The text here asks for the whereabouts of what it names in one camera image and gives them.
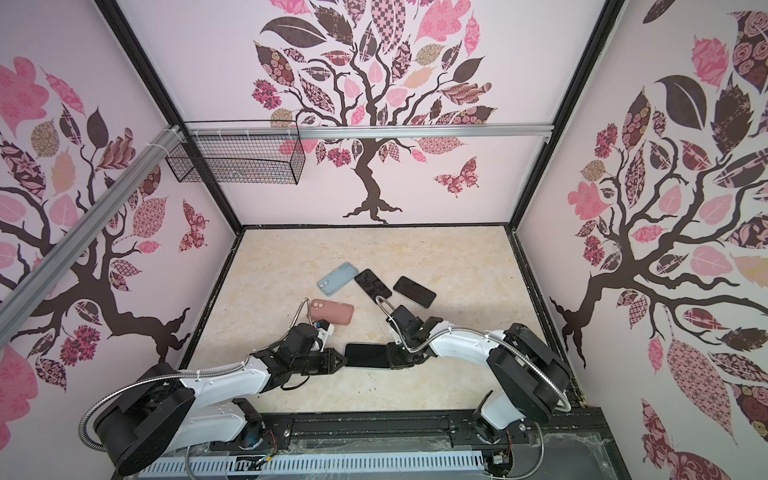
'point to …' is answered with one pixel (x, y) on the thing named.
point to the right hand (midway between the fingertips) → (390, 363)
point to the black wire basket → (238, 159)
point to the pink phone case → (333, 312)
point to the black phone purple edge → (372, 285)
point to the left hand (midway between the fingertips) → (346, 368)
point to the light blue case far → (335, 280)
